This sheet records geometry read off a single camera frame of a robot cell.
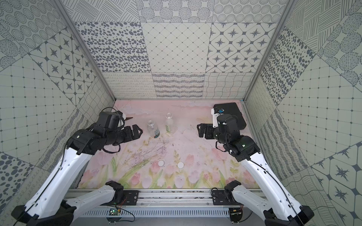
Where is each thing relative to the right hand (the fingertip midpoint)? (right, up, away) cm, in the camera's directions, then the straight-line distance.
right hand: (205, 128), depth 70 cm
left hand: (-36, -1, -2) cm, 36 cm away
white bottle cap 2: (-13, -25, +15) cm, 32 cm away
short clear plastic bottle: (-32, -4, +18) cm, 37 cm away
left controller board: (-47, -44, +1) cm, 65 cm away
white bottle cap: (-26, -24, +16) cm, 39 cm away
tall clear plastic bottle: (-21, -3, +21) cm, 30 cm away
